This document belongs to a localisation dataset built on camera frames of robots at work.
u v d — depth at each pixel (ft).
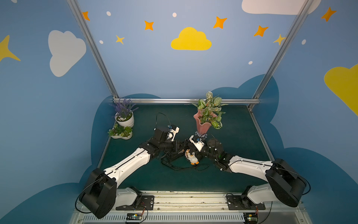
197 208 2.42
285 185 1.42
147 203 2.44
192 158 2.75
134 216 2.35
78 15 2.32
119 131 3.16
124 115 3.22
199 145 2.40
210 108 2.74
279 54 2.90
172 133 2.18
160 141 2.10
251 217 2.36
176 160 2.90
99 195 1.33
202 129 2.95
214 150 2.11
